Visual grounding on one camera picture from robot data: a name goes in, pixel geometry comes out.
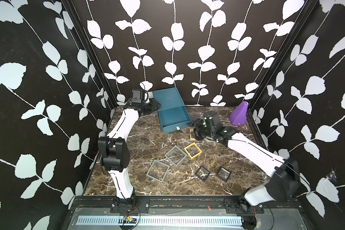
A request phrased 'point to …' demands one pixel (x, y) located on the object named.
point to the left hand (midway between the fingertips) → (159, 103)
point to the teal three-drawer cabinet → (172, 113)
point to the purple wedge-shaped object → (238, 115)
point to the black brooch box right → (223, 174)
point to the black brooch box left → (202, 173)
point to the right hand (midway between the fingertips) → (185, 124)
